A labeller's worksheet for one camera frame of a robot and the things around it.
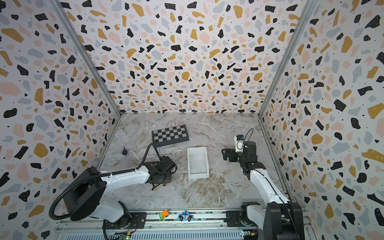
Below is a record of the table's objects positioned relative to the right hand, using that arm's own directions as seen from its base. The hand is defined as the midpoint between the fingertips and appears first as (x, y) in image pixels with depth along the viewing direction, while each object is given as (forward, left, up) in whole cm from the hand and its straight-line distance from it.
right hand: (230, 147), depth 86 cm
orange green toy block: (-33, +34, -10) cm, 48 cm away
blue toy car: (-33, +24, -11) cm, 43 cm away
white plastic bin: (-2, +19, -14) cm, 24 cm away
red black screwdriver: (-18, +37, -12) cm, 43 cm away
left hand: (-14, +34, -11) cm, 38 cm away
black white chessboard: (+15, +39, -10) cm, 43 cm away
